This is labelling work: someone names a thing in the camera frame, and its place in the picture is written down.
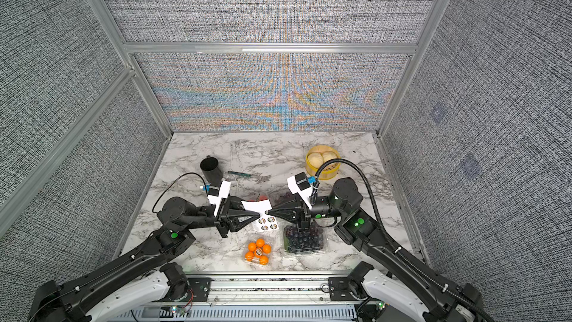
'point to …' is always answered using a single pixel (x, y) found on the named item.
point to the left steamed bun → (316, 159)
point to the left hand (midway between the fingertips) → (261, 214)
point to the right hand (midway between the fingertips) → (271, 210)
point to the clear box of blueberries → (297, 241)
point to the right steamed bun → (329, 155)
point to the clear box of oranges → (258, 252)
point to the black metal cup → (211, 174)
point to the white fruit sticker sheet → (265, 223)
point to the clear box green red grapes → (278, 195)
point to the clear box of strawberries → (258, 197)
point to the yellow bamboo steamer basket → (330, 171)
